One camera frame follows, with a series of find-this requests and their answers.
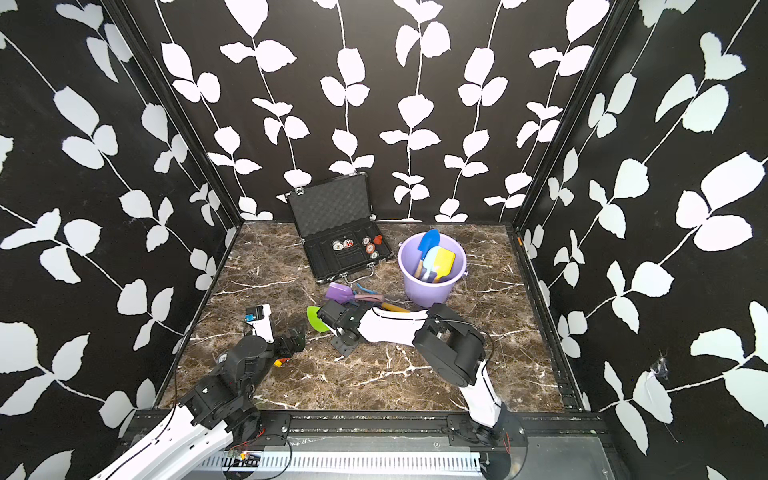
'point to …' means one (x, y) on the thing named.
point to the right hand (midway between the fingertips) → (342, 336)
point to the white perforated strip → (356, 460)
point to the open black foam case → (335, 222)
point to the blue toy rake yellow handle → (384, 304)
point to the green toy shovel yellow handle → (314, 320)
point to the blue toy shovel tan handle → (431, 238)
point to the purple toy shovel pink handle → (339, 294)
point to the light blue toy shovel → (428, 262)
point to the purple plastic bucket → (427, 293)
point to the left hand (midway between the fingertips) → (293, 319)
